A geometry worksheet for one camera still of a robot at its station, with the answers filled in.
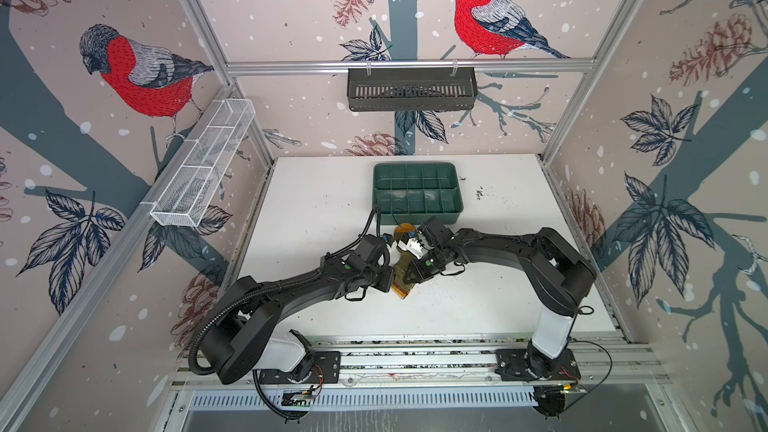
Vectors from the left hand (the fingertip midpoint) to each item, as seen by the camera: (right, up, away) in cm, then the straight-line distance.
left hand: (394, 277), depth 84 cm
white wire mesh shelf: (-52, +33, -7) cm, 62 cm away
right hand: (+3, -2, +3) cm, 5 cm away
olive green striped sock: (+1, -3, +1) cm, 4 cm away
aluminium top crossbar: (-50, +69, +20) cm, 87 cm away
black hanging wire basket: (+6, +61, +20) cm, 64 cm away
